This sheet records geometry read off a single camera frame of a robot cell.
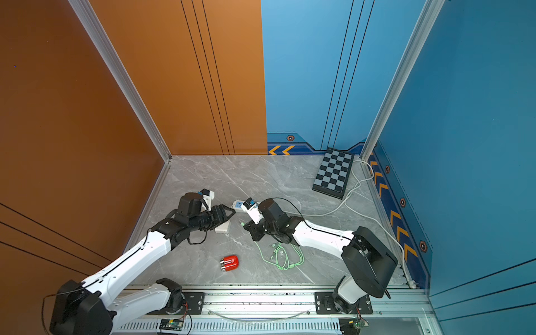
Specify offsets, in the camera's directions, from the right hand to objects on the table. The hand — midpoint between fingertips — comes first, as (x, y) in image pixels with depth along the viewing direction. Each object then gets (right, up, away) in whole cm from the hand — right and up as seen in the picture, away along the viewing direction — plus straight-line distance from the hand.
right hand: (246, 226), depth 81 cm
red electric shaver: (-7, -14, -2) cm, 16 cm away
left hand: (-5, +6, -1) cm, 8 cm away
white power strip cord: (+54, +1, +15) cm, 56 cm away
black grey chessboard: (+42, +21, +27) cm, 55 cm away
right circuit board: (+37, -32, -11) cm, 50 cm away
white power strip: (-6, +6, +15) cm, 18 cm away
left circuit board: (-25, -32, -9) cm, 42 cm away
